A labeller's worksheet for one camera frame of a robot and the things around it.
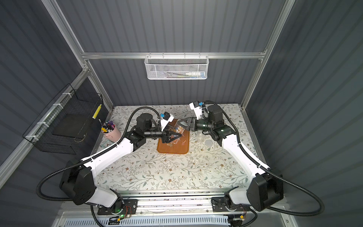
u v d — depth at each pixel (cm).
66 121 74
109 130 92
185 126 65
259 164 43
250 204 46
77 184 42
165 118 66
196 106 66
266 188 40
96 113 82
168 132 66
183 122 72
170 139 68
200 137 99
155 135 67
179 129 71
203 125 64
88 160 45
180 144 97
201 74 90
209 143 97
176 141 74
